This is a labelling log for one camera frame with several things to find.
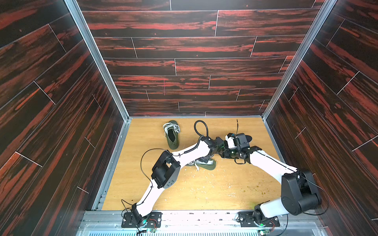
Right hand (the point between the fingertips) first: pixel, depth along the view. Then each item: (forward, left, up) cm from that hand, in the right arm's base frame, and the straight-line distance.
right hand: (224, 151), depth 92 cm
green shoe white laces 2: (-9, +9, -3) cm, 12 cm away
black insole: (+17, -21, -8) cm, 28 cm away
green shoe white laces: (+15, +35, +1) cm, 39 cm away
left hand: (-4, +16, -2) cm, 17 cm away
